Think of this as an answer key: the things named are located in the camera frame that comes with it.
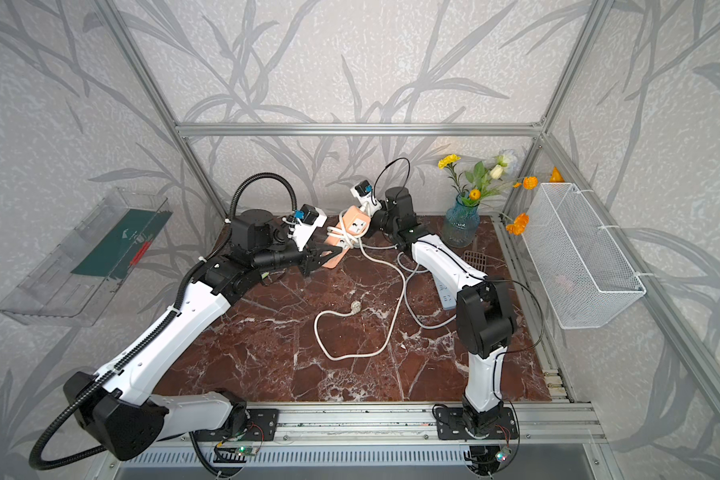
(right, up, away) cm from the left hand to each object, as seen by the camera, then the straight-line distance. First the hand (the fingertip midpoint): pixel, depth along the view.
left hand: (337, 246), depth 68 cm
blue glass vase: (+38, +7, +35) cm, 52 cm away
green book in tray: (-50, +1, +1) cm, 50 cm away
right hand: (+2, +11, +18) cm, 21 cm away
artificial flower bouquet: (+42, +20, +27) cm, 54 cm away
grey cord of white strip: (+21, -10, +34) cm, 42 cm away
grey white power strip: (+32, -16, +26) cm, 44 cm away
